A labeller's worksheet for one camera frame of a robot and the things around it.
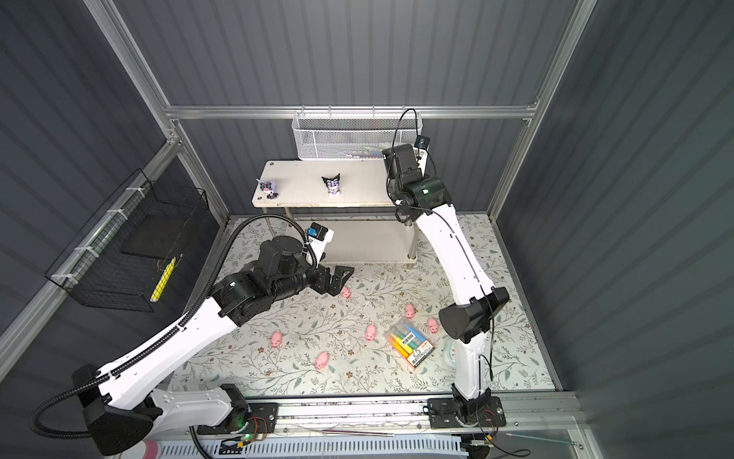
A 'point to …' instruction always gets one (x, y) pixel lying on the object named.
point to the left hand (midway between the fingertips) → (340, 262)
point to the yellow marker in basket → (162, 281)
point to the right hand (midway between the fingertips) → (412, 178)
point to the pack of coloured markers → (409, 343)
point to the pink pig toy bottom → (322, 360)
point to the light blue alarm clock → (450, 354)
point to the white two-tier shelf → (352, 197)
